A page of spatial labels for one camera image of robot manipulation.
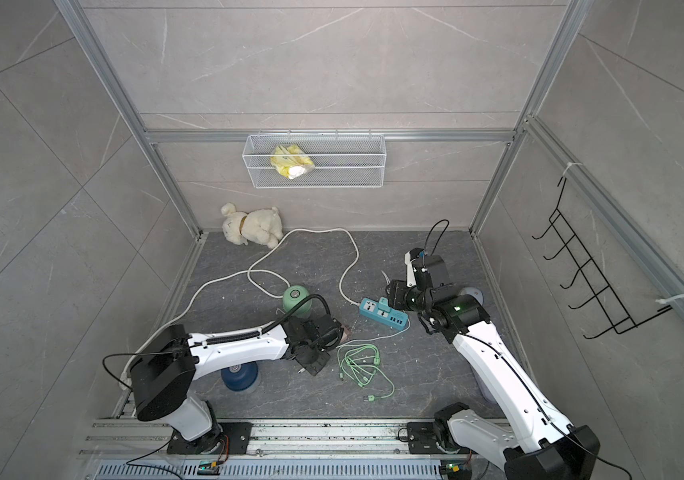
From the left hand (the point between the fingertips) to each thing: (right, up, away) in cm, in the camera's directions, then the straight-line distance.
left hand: (320, 356), depth 84 cm
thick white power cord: (-28, +23, +23) cm, 43 cm away
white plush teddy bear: (-25, +40, +25) cm, 53 cm away
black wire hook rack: (+63, +24, -17) cm, 70 cm away
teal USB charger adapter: (+19, +14, +8) cm, 25 cm away
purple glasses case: (+45, -7, -4) cm, 46 cm away
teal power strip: (+16, +11, +10) cm, 22 cm away
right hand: (+21, +20, -8) cm, 30 cm away
